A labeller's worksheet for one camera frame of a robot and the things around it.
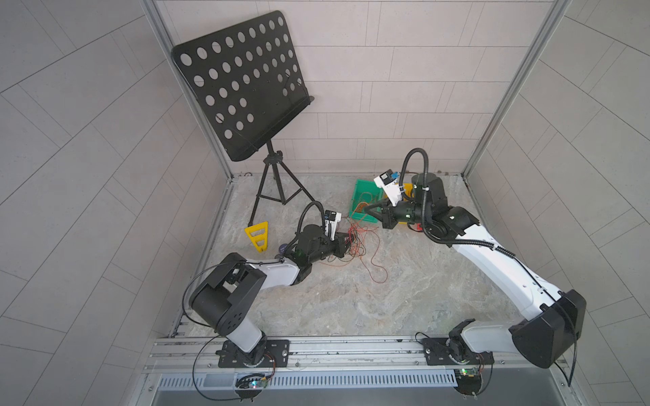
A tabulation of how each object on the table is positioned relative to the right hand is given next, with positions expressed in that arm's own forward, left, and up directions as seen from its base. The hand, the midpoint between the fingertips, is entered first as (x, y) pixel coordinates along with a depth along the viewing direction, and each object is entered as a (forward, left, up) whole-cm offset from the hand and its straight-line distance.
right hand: (366, 209), depth 71 cm
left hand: (+1, +2, -17) cm, 17 cm away
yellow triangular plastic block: (+10, +39, -25) cm, 47 cm away
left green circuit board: (-36, +32, -25) cm, 54 cm away
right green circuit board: (-38, -25, -31) cm, 55 cm away
